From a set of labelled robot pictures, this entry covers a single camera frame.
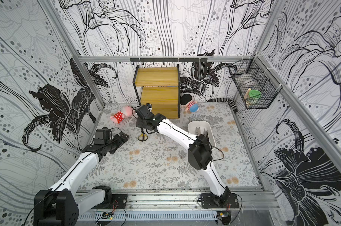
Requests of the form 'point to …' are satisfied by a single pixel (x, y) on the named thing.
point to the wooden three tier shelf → (159, 86)
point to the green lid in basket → (255, 94)
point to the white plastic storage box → (203, 125)
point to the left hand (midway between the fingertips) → (127, 141)
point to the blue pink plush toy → (192, 107)
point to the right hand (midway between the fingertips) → (141, 120)
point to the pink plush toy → (125, 112)
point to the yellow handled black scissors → (142, 136)
